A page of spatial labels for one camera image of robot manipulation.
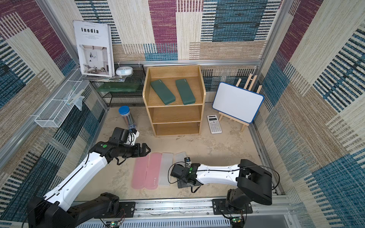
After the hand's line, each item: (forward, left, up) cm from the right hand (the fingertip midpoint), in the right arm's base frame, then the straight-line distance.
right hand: (186, 181), depth 82 cm
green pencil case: (+36, +10, +32) cm, 49 cm away
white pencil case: (+8, +12, -1) cm, 15 cm away
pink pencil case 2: (+2, +19, +1) cm, 19 cm away
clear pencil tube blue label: (+37, +38, +19) cm, 56 cm away
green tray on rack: (+56, +45, +24) cm, 76 cm away
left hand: (+12, +23, +14) cm, 30 cm away
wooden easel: (+39, -34, +7) cm, 53 cm away
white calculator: (+40, -22, 0) cm, 45 cm away
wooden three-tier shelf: (+34, +6, +15) cm, 38 cm away
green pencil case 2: (+37, -1, +33) cm, 49 cm away
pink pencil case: (+6, +28, 0) cm, 28 cm away
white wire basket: (+23, +65, +34) cm, 77 cm away
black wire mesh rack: (+65, +44, +12) cm, 79 cm away
